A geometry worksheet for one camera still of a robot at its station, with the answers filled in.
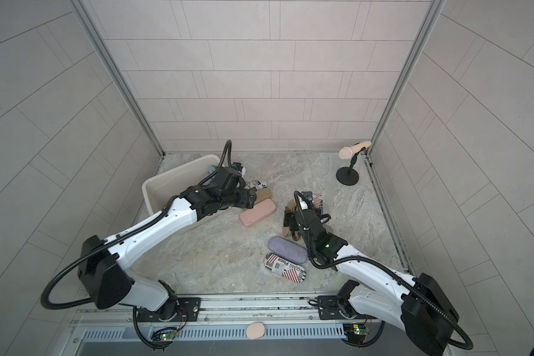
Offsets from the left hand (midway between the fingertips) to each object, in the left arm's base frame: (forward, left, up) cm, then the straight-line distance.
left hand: (252, 192), depth 81 cm
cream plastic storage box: (+5, +38, -6) cm, 39 cm away
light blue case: (+15, +19, -5) cm, 24 cm away
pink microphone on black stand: (+21, -44, -15) cm, 51 cm away
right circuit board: (-41, -34, -17) cm, 56 cm away
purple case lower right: (-15, -14, -15) cm, 25 cm away
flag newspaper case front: (-22, -12, -14) cm, 29 cm away
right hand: (-4, -16, -5) cm, 17 cm away
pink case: (+2, -2, -15) cm, 16 cm away
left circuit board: (-41, +23, -15) cm, 50 cm away
